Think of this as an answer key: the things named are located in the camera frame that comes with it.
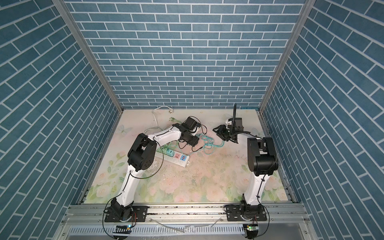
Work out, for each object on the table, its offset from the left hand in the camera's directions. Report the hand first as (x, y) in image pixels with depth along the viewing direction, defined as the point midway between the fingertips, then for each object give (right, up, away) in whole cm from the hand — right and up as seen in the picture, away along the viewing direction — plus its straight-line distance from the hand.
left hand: (194, 140), depth 102 cm
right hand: (+14, +8, -3) cm, 16 cm away
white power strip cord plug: (-19, +21, +16) cm, 33 cm away
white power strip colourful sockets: (-8, -10, -12) cm, 18 cm away
